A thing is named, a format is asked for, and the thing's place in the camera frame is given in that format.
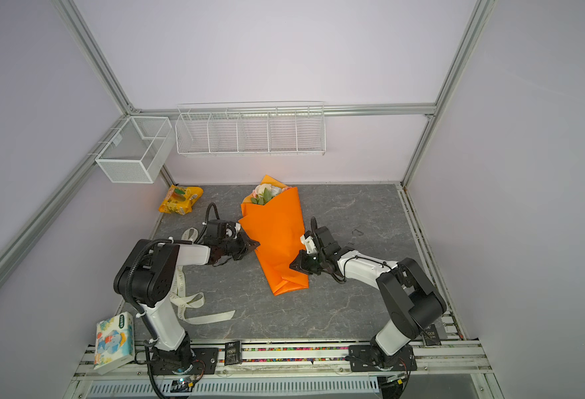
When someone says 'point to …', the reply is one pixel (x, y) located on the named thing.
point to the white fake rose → (275, 191)
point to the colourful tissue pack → (114, 342)
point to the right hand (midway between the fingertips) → (290, 268)
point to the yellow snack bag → (180, 199)
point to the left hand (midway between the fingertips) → (261, 245)
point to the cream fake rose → (261, 188)
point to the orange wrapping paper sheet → (278, 227)
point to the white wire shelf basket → (251, 129)
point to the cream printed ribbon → (192, 300)
